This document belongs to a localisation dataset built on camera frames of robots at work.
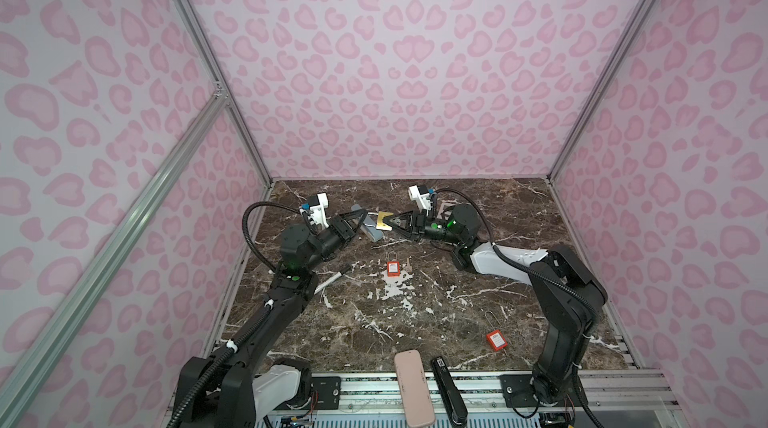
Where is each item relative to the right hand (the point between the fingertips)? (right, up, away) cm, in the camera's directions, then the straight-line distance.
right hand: (390, 224), depth 73 cm
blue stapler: (-5, -1, +1) cm, 5 cm away
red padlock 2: (+28, -31, +7) cm, 42 cm away
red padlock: (+1, -15, +21) cm, 26 cm away
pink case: (+6, -40, 0) cm, 40 cm away
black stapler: (+15, -40, -2) cm, 43 cm away
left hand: (-5, +3, -1) cm, 6 cm away
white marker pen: (-18, -18, +20) cm, 33 cm away
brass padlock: (-2, 0, +1) cm, 2 cm away
